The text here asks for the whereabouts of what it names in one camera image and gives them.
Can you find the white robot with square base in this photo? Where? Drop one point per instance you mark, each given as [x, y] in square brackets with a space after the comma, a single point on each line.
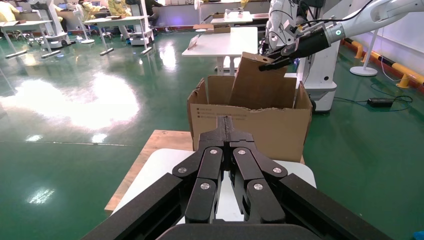
[140, 36]

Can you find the wooden board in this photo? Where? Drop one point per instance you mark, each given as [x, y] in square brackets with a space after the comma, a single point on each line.
[159, 145]

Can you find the person in yellow jacket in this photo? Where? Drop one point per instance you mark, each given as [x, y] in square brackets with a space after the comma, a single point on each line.
[117, 7]

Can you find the person in dark clothes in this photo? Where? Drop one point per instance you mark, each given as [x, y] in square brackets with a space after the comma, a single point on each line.
[153, 8]

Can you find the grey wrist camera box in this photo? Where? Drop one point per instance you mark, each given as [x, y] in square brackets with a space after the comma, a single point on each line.
[303, 30]

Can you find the white rectangular table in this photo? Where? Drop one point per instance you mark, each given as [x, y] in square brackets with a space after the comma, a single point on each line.
[225, 43]

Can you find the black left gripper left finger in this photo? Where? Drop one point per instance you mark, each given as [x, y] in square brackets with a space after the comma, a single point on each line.
[207, 172]

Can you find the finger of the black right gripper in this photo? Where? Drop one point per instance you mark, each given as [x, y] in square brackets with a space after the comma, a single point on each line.
[276, 54]
[273, 65]

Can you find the tiny cardboard box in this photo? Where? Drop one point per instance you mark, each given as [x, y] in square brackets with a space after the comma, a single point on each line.
[218, 15]

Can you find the big open cardboard box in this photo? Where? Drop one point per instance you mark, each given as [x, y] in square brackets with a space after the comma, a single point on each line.
[265, 132]

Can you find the yellow black guard rail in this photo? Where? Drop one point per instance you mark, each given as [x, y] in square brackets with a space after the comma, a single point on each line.
[407, 71]

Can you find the white table with device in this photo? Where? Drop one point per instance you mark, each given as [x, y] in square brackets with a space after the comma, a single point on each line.
[232, 19]

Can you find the white robot torso column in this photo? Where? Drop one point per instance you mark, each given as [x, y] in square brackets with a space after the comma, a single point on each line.
[318, 79]

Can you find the white device on table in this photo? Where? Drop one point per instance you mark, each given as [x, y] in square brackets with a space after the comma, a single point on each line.
[233, 11]

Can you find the white floor stand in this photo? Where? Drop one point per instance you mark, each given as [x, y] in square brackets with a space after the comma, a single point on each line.
[363, 71]

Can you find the white wheeled robot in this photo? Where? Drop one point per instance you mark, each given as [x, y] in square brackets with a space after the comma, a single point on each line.
[53, 33]

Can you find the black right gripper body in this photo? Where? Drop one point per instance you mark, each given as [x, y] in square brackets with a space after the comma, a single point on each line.
[311, 44]

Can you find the tilted card on table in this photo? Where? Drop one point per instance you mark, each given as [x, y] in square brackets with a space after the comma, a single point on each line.
[193, 42]

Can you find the long white work table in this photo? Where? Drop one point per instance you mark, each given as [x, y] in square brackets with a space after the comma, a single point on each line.
[26, 24]

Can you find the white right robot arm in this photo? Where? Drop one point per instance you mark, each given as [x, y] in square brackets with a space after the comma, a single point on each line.
[371, 16]

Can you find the flat cardboard box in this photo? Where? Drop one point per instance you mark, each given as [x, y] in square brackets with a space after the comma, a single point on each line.
[202, 26]

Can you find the black power adapter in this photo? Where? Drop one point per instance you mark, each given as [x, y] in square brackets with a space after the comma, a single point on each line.
[380, 102]

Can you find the white table with grey legs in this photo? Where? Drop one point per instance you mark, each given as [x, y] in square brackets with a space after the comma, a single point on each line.
[112, 20]

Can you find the seated person in yellow suit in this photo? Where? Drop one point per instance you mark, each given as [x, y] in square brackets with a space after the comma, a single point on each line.
[87, 10]

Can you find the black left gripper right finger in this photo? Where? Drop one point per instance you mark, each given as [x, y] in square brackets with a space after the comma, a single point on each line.
[248, 172]

